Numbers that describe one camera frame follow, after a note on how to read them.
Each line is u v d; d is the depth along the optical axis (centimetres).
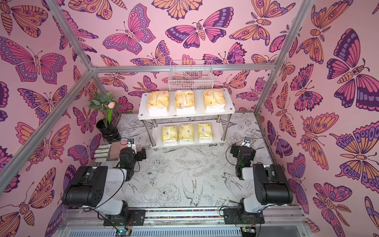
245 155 71
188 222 73
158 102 73
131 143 81
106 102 86
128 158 73
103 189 50
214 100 73
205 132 95
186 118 117
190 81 105
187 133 97
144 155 89
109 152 97
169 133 95
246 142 79
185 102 75
